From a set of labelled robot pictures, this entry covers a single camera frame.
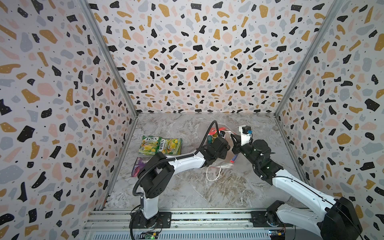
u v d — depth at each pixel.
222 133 0.78
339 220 0.39
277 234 0.72
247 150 0.67
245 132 0.64
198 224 0.73
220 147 0.68
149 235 0.70
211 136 0.81
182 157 0.53
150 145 1.00
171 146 0.99
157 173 0.50
